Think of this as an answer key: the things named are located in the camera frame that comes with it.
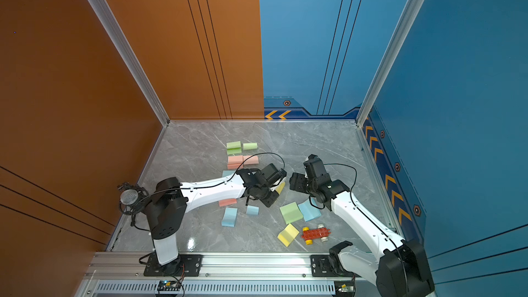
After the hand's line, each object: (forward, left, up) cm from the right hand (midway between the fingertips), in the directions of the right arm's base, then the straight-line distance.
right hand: (297, 181), depth 84 cm
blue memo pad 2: (-11, +28, -10) cm, 32 cm away
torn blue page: (-8, +19, -11) cm, 23 cm away
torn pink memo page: (+19, +21, -11) cm, 30 cm away
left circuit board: (-34, +48, -12) cm, 60 cm away
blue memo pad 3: (-8, -5, -10) cm, 14 cm away
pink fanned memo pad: (+16, +29, -9) cm, 35 cm away
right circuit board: (-34, -15, -13) cm, 40 cm away
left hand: (-3, +9, -5) cm, 11 cm away
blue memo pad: (+11, +32, -11) cm, 35 cm away
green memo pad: (+25, +31, -9) cm, 41 cm away
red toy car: (-17, -9, -9) cm, 21 cm away
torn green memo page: (+27, +23, -10) cm, 36 cm away
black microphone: (-13, +56, +12) cm, 59 cm away
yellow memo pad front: (-18, +4, -10) cm, 21 cm away
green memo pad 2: (-9, +2, -10) cm, 14 cm away
